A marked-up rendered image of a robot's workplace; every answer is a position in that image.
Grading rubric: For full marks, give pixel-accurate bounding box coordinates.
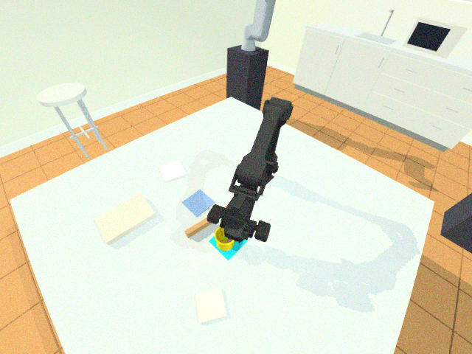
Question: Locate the tan wooden strip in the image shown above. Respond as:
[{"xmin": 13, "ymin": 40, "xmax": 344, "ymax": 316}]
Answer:
[{"xmin": 185, "ymin": 218, "xmax": 212, "ymax": 238}]

